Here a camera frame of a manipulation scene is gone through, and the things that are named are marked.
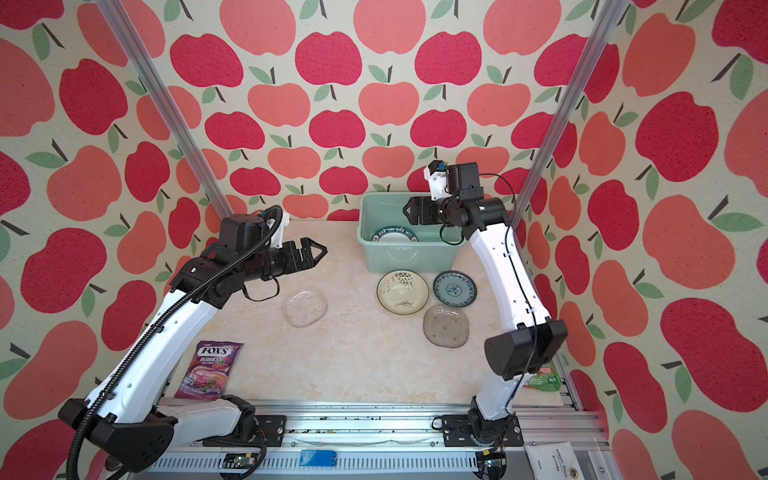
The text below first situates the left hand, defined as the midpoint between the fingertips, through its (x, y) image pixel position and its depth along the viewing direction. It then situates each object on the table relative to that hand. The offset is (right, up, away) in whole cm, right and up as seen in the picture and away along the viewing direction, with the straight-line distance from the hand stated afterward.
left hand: (319, 254), depth 69 cm
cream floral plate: (+22, -13, +32) cm, 41 cm away
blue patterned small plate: (+40, -12, +32) cm, 53 cm away
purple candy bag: (-33, -32, +10) cm, 47 cm away
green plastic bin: (+32, 0, +37) cm, 49 cm away
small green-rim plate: (+19, +7, +45) cm, 50 cm away
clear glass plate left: (-11, -18, +29) cm, 36 cm away
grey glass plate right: (+35, -23, +24) cm, 48 cm away
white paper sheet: (+55, -49, -1) cm, 74 cm away
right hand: (+26, +13, +8) cm, 30 cm away
